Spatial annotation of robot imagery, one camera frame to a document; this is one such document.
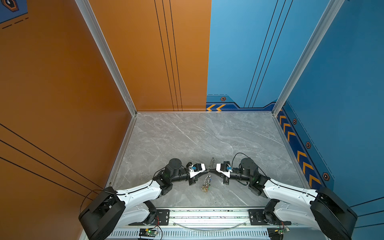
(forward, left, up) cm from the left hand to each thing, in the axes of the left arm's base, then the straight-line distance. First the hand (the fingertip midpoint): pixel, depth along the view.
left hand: (206, 168), depth 76 cm
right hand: (-1, -2, +1) cm, 3 cm away
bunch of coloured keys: (-8, 0, -3) cm, 8 cm away
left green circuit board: (-26, +28, -15) cm, 41 cm away
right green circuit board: (-25, -36, -12) cm, 45 cm away
